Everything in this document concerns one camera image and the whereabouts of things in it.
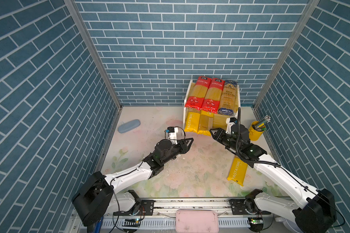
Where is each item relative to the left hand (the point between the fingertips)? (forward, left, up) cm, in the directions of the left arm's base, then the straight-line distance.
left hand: (192, 141), depth 76 cm
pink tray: (-33, -1, -18) cm, 38 cm away
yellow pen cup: (+13, -44, -14) cm, 48 cm away
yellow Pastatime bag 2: (-10, -28, -19) cm, 35 cm away
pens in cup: (+16, -47, -8) cm, 50 cm away
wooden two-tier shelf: (+17, -18, -4) cm, 25 cm away
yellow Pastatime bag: (+17, -1, -3) cm, 17 cm away
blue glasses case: (+25, +44, -20) cm, 54 cm away
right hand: (+6, -9, +2) cm, 11 cm away
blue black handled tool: (-35, +45, -18) cm, 60 cm away
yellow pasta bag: (+15, -9, -3) cm, 18 cm away
